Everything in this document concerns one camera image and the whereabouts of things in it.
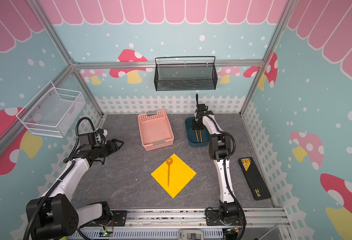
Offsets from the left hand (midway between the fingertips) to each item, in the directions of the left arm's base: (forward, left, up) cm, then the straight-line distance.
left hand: (120, 146), depth 85 cm
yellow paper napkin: (-10, -34, -15) cm, 39 cm away
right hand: (+27, -44, -13) cm, 53 cm away
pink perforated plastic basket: (+23, -16, -13) cm, 31 cm away
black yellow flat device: (-11, -78, -15) cm, 80 cm away
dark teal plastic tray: (+20, -42, -16) cm, 49 cm away
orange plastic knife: (+18, -48, -13) cm, 53 cm away
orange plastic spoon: (-2, -27, -14) cm, 31 cm away
